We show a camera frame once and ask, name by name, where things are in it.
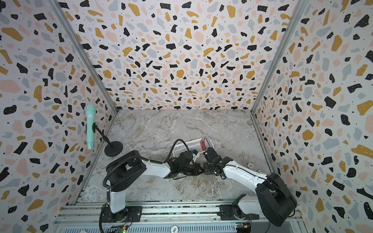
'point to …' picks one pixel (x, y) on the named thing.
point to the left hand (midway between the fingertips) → (209, 172)
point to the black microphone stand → (114, 148)
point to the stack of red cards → (204, 143)
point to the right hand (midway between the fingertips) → (210, 168)
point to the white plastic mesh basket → (195, 145)
